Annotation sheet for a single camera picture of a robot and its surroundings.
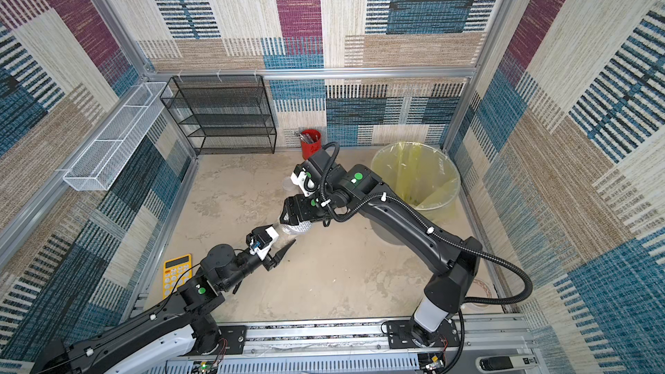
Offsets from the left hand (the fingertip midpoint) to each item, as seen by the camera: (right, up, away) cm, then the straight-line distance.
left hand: (285, 231), depth 73 cm
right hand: (+5, +4, -5) cm, 8 cm away
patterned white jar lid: (+6, +3, -9) cm, 11 cm away
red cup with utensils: (+4, +29, +34) cm, 45 cm away
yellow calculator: (-37, -16, +11) cm, 42 cm away
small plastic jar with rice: (-5, +12, +31) cm, 33 cm away
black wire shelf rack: (-33, +41, +35) cm, 63 cm away
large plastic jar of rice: (+1, -1, -7) cm, 7 cm away
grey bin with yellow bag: (+42, +15, +10) cm, 46 cm away
